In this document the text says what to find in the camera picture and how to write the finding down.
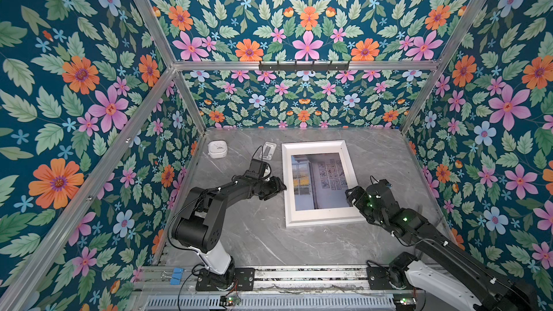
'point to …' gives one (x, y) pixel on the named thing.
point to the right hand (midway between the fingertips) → (349, 197)
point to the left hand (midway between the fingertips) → (286, 184)
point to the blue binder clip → (176, 276)
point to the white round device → (217, 149)
